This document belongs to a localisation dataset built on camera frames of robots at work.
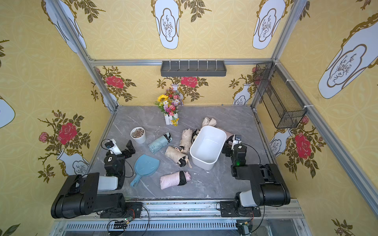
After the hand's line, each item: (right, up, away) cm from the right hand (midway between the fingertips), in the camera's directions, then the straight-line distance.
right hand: (236, 143), depth 93 cm
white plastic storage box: (-18, -3, +6) cm, 20 cm away
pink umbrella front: (-37, -17, -13) cm, 43 cm away
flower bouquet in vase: (-43, +26, +7) cm, 51 cm away
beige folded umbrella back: (-18, +14, +7) cm, 24 cm away
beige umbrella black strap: (-36, -7, -6) cm, 37 cm away
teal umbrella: (-50, -2, 0) cm, 50 cm away
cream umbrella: (-32, +1, +2) cm, 32 cm away
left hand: (-73, 0, -6) cm, 73 cm away
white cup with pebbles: (-63, +5, +2) cm, 63 cm away
